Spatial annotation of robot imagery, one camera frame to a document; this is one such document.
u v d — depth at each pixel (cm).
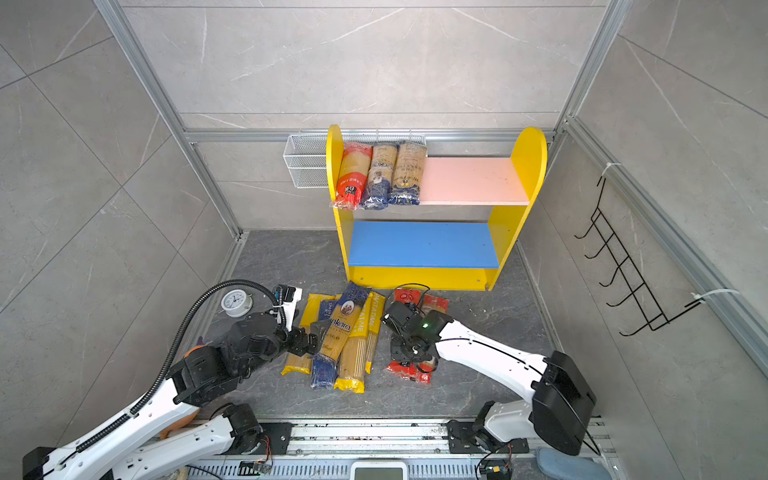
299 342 59
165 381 45
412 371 73
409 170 75
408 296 88
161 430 45
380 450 73
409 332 61
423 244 98
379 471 66
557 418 39
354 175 72
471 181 78
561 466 67
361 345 84
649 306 61
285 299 57
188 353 50
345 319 87
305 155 98
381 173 74
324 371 80
